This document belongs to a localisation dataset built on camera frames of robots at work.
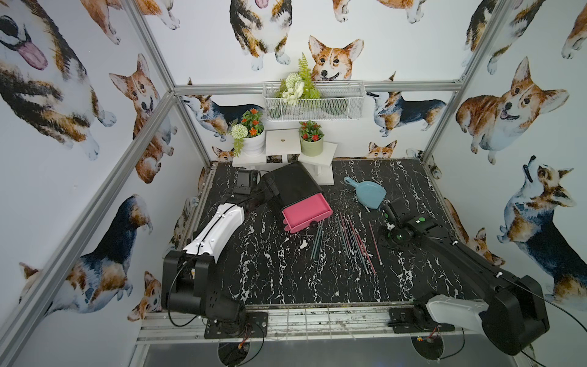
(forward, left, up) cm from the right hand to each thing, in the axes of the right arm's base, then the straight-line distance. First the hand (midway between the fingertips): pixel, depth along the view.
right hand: (379, 240), depth 82 cm
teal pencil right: (-3, +6, -10) cm, 12 cm away
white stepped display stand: (+37, +36, +13) cm, 54 cm away
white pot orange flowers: (+38, +50, +18) cm, 65 cm away
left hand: (+18, +40, +9) cm, 45 cm away
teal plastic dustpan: (+30, -3, -11) cm, 32 cm away
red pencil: (+11, +7, -10) cm, 16 cm away
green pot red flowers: (+38, +24, +16) cm, 48 cm away
